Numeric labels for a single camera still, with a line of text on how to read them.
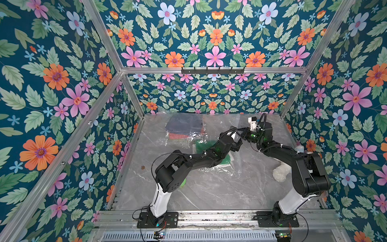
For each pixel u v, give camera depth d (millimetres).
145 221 718
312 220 753
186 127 985
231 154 948
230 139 705
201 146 940
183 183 822
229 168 907
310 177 479
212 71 930
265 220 735
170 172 520
